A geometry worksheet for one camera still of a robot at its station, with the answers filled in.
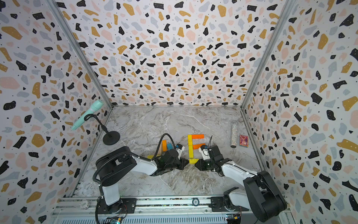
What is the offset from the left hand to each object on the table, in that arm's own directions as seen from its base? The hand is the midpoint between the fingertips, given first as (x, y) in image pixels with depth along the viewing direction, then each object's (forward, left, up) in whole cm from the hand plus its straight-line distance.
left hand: (193, 162), depth 88 cm
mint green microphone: (+20, +54, +31) cm, 65 cm away
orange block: (+21, -5, -2) cm, 22 cm away
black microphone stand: (+19, +58, 0) cm, 61 cm away
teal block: (+13, +16, -2) cm, 20 cm away
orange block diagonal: (+13, -4, -3) cm, 14 cm away
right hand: (-1, -4, -1) cm, 4 cm away
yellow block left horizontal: (-7, +21, +25) cm, 33 cm away
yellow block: (+18, +2, -2) cm, 18 cm away
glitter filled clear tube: (+14, -29, -1) cm, 32 cm away
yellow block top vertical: (+2, 0, -2) cm, 2 cm away
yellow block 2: (+10, +1, -1) cm, 10 cm away
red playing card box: (+16, -37, -2) cm, 40 cm away
